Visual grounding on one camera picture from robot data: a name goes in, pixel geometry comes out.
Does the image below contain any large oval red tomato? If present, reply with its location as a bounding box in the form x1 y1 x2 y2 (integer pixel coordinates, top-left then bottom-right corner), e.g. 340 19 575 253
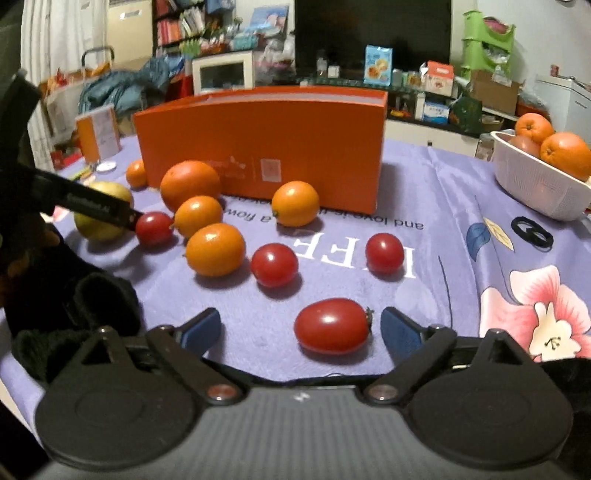
294 298 374 355

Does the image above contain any yellow pear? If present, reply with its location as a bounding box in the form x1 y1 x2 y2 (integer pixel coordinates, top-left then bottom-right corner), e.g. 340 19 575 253
73 180 134 243

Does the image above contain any large orange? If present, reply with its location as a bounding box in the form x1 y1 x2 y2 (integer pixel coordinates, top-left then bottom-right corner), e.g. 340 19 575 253
160 160 221 212

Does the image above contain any small white round disc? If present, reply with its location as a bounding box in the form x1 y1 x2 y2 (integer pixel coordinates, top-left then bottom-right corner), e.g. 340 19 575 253
94 160 117 173

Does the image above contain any red cherry tomato right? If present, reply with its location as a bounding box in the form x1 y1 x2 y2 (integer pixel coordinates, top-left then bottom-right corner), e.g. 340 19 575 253
365 233 405 275

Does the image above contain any red cherry tomato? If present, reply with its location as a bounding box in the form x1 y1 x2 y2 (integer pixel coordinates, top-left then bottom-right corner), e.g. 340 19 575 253
250 243 298 288
365 233 405 275

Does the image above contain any small orange kumquat middle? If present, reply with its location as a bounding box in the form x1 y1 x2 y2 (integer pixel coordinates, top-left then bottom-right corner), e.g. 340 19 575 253
185 223 245 277

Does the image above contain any small orange kumquat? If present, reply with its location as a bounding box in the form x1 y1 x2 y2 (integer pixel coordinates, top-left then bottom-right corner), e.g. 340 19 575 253
174 195 223 239
271 181 320 227
185 223 245 277

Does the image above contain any orange white canister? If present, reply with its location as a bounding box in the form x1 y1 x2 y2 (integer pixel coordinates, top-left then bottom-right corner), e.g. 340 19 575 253
76 104 121 164

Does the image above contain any red cherry tomato middle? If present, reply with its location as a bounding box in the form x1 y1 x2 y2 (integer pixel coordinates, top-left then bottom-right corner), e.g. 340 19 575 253
250 243 298 288

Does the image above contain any purple floral tablecloth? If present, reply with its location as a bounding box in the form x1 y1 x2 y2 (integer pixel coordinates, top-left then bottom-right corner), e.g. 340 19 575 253
57 141 590 381

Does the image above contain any small mandarin far left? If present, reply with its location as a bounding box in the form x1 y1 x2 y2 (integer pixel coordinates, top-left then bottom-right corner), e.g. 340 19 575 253
125 159 148 190

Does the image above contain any red cherry tomato hidden left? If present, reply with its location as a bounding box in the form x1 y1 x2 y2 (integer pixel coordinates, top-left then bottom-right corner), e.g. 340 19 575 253
135 212 173 247

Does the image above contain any small orange kumquat upper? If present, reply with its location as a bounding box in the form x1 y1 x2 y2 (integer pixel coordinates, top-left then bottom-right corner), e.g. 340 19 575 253
174 195 223 239

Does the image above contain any blue jacket pile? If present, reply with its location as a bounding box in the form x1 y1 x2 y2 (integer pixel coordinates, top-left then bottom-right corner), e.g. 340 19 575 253
78 55 184 119

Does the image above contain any small orange kumquat right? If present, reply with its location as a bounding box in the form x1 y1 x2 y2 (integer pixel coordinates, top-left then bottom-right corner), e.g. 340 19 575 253
271 181 320 227

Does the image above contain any white air conditioner unit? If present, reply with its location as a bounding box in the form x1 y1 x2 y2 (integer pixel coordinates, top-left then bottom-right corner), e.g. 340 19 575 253
106 0 152 64

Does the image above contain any white tv cabinet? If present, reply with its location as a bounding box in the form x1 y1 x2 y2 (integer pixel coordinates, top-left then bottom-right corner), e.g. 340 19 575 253
385 119 479 157

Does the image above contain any white colander basket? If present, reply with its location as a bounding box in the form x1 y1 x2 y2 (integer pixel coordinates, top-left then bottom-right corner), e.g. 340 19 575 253
491 132 590 221

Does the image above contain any orange cardboard box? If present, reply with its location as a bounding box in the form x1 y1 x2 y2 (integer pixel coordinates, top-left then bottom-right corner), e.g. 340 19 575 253
133 86 388 214

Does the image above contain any red apple in basket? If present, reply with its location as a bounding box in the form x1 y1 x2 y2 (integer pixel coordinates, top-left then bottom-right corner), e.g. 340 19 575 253
509 135 541 158

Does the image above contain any dark bookshelf with books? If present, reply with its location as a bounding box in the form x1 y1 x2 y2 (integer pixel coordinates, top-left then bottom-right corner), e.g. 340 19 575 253
151 0 236 57

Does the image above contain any orange in basket rear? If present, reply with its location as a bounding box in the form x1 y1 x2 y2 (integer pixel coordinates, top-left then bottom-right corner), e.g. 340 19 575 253
515 113 555 145

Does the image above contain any orange in basket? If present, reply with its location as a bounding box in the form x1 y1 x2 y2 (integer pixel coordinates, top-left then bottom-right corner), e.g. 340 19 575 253
540 132 591 182
515 113 555 145

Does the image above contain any orange in basket front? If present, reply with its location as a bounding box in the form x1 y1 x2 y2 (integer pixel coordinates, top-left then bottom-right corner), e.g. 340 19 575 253
540 132 591 182

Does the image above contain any orange white carton box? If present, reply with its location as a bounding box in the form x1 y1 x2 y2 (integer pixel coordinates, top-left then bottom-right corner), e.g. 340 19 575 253
420 61 455 97

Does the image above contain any brown cardboard box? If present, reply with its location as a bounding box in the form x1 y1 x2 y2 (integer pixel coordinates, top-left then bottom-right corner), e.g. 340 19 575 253
470 70 521 115

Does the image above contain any blue snack box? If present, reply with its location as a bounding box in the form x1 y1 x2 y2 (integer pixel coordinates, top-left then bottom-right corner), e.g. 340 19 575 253
363 45 393 87

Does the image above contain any white small freezer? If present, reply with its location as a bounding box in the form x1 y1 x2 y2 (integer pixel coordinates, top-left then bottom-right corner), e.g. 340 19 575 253
534 75 591 144

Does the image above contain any black television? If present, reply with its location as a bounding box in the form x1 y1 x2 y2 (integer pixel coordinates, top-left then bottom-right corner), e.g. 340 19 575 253
294 0 452 79

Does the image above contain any green plastic stacking shelf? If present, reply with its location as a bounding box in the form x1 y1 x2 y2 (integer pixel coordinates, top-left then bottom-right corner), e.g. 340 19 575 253
461 10 516 79

